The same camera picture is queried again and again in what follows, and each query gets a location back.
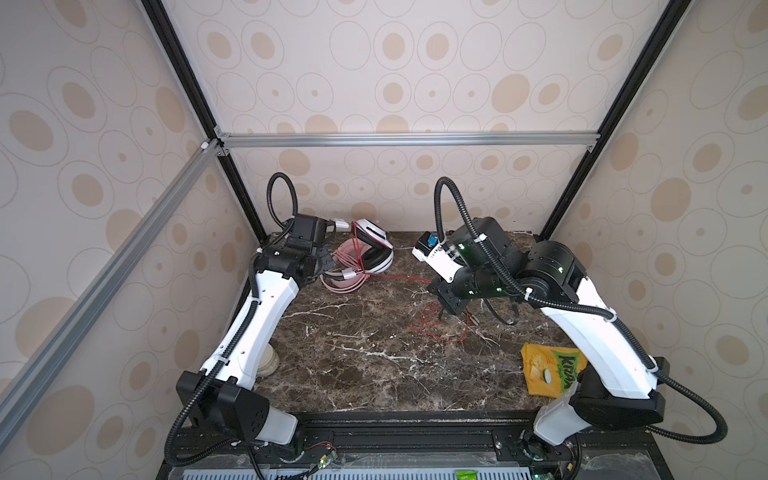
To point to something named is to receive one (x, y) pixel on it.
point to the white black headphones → (376, 251)
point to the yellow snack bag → (551, 371)
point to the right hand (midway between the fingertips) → (431, 287)
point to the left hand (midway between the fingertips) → (327, 254)
